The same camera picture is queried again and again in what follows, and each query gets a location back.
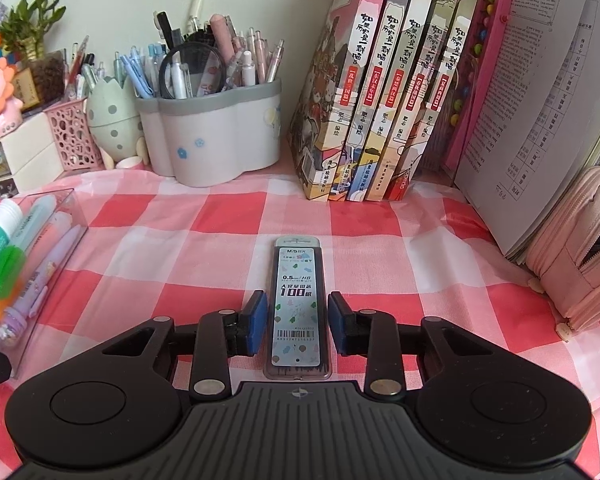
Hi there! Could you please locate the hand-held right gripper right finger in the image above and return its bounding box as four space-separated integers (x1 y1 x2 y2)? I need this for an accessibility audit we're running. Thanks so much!
327 290 496 403

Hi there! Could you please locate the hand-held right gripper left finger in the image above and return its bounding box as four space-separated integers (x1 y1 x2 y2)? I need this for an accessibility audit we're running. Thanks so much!
100 290 269 403

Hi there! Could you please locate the pencil lead refill case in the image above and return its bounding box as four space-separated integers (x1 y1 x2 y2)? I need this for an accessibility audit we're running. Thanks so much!
263 236 333 381

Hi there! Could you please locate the purple pen with white middle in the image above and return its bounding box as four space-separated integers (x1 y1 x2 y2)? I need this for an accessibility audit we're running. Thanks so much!
0 285 49 348

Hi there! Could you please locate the green highlighter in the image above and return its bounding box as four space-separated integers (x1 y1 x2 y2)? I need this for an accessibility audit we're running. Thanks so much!
0 195 58 301

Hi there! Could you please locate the lavender printed pen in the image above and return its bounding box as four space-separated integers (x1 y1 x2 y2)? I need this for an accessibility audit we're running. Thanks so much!
7 225 82 318

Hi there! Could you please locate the green white glue stick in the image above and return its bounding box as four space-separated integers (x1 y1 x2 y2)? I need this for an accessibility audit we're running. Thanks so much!
0 199 23 286

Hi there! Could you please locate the clear plastic box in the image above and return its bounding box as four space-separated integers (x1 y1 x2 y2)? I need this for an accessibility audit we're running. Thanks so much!
0 187 88 381

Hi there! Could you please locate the red checkered tablecloth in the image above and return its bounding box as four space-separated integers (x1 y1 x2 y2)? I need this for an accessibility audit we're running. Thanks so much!
0 167 600 461

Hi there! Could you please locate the white grey pen holder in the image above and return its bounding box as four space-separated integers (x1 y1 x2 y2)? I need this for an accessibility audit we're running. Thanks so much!
134 77 283 188

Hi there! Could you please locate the white drawer cabinet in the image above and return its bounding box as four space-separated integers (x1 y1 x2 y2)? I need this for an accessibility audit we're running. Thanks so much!
0 110 66 196

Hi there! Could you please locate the pink pencil case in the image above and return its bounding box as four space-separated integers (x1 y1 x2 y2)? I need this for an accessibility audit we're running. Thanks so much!
525 165 600 333

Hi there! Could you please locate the green egg-shaped pen holder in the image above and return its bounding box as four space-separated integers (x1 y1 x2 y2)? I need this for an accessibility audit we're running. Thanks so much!
86 76 146 168

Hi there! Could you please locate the blue spine comic book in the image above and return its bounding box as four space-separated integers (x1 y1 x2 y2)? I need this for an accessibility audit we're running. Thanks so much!
345 0 426 203

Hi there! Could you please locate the pink perforated pen holder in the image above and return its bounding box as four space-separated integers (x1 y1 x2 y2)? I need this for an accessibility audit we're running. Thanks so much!
44 99 105 172

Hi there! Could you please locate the yellow spine comic book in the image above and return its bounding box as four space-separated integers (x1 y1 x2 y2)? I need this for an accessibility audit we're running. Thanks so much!
362 0 446 203

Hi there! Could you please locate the black magnifying glass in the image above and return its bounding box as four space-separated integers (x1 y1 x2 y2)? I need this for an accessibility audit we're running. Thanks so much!
157 42 226 101

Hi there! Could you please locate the bunch of assorted pens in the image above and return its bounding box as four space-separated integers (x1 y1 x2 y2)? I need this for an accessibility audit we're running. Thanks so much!
112 0 286 101

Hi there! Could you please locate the pink spine comic book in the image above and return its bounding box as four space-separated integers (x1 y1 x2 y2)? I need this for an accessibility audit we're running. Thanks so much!
287 0 398 201

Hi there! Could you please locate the olive spine comic book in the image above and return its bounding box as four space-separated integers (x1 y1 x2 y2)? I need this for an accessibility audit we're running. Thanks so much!
385 0 468 201

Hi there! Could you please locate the brown printed card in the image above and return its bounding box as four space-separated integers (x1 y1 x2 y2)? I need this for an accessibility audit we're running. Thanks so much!
11 67 37 111

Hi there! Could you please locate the stack of printed papers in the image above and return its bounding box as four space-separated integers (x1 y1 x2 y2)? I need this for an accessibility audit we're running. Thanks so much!
452 0 600 266

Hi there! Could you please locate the beige spine comic book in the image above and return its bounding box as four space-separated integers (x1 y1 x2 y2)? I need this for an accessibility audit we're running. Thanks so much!
412 0 486 181

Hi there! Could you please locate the bunch of grey clear pens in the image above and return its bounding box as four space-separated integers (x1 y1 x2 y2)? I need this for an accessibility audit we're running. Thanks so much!
91 51 121 86

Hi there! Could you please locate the glass planter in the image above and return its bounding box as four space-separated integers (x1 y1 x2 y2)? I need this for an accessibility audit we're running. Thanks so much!
12 49 67 111

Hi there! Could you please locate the bunch of red black pens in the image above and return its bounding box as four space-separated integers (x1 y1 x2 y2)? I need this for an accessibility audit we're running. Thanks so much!
62 35 93 102

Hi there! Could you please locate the pink abacus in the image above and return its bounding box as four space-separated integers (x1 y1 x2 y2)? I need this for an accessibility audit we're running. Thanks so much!
440 0 516 176

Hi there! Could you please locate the green bamboo plant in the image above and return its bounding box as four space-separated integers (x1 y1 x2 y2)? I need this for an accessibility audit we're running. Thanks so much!
0 0 67 61

